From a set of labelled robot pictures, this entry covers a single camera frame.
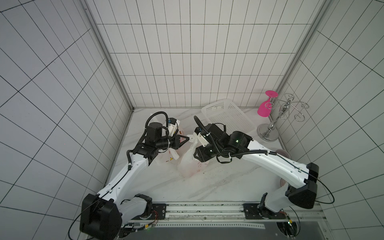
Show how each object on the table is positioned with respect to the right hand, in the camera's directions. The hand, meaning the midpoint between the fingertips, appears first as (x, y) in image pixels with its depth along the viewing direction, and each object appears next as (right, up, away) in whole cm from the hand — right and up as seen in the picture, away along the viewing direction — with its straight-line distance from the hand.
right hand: (196, 149), depth 71 cm
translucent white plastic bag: (-14, -7, +14) cm, 21 cm away
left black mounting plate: (-19, -31, +2) cm, 37 cm away
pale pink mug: (+53, -5, +17) cm, 56 cm away
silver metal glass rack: (+51, +5, +34) cm, 61 cm away
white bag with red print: (-4, -9, +4) cm, 11 cm away
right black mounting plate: (+28, -32, +3) cm, 43 cm away
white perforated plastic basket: (+25, +20, +43) cm, 54 cm away
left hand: (-5, +3, +4) cm, 7 cm away
